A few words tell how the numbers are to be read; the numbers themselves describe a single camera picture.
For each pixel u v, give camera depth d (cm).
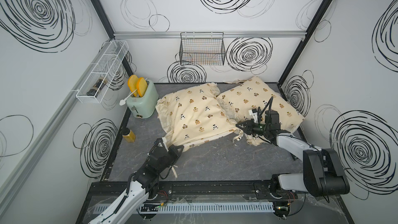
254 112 82
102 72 71
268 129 71
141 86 92
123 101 91
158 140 79
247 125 80
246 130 77
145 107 91
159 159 62
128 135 85
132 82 90
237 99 101
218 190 75
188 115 91
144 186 58
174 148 73
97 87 67
